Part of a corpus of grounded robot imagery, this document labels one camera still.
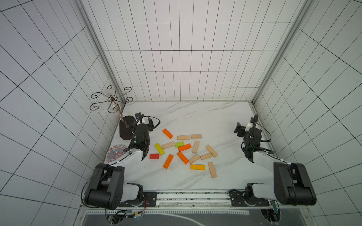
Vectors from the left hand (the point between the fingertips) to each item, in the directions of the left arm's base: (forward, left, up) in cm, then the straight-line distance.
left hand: (142, 120), depth 88 cm
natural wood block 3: (-10, -16, -15) cm, 24 cm away
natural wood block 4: (-28, -45, -15) cm, 55 cm away
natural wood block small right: (-18, -40, -15) cm, 46 cm away
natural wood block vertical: (-11, -35, -15) cm, 39 cm away
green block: (-9, -24, -14) cm, 29 cm away
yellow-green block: (-13, -11, -15) cm, 23 cm away
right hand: (0, -68, -2) cm, 68 cm away
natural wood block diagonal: (-13, -45, -15) cm, 50 cm away
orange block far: (0, -15, -16) cm, 22 cm away
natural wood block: (-3, -27, -15) cm, 31 cm away
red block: (-18, -8, -14) cm, 24 cm away
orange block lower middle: (-18, -26, -15) cm, 35 cm away
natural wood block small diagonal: (-19, -33, -15) cm, 41 cm away
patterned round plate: (-16, +17, -13) cm, 27 cm away
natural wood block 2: (-3, -36, -15) cm, 39 cm away
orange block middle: (-11, -28, -15) cm, 33 cm away
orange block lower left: (-21, -17, -15) cm, 31 cm away
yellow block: (-24, -35, -15) cm, 45 cm away
